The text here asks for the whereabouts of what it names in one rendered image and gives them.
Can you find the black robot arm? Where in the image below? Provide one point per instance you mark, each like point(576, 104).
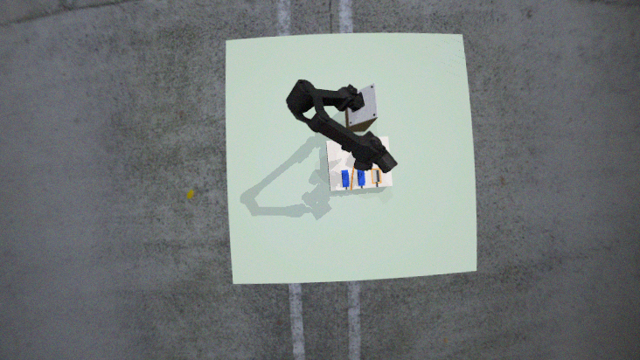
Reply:
point(366, 149)

